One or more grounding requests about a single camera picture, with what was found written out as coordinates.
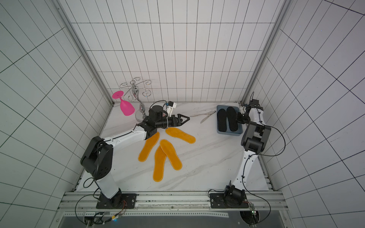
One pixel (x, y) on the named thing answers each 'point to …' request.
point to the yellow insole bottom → (159, 158)
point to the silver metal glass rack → (141, 113)
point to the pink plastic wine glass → (127, 109)
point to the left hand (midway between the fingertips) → (185, 121)
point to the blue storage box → (227, 121)
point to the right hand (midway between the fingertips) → (234, 117)
